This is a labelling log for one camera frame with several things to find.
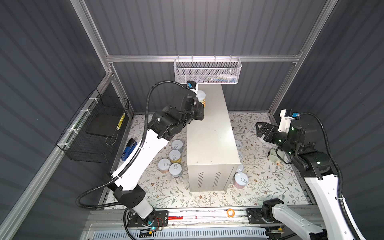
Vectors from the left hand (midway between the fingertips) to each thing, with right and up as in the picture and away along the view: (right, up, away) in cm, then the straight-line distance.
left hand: (200, 103), depth 64 cm
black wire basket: (-54, -13, +8) cm, 56 cm away
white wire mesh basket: (+8, +37, +60) cm, 71 cm away
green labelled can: (-21, -32, +23) cm, 44 cm away
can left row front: (-14, -35, +21) cm, 43 cm away
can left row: (-15, -28, +25) cm, 40 cm away
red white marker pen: (-9, -56, +10) cm, 57 cm away
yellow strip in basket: (-42, -7, +15) cm, 45 cm away
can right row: (+26, -28, +27) cm, 46 cm away
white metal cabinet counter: (+5, -23, -7) cm, 24 cm away
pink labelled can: (+23, -39, +17) cm, 48 cm away
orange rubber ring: (+16, -54, +12) cm, 58 cm away
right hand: (+29, -10, 0) cm, 31 cm away
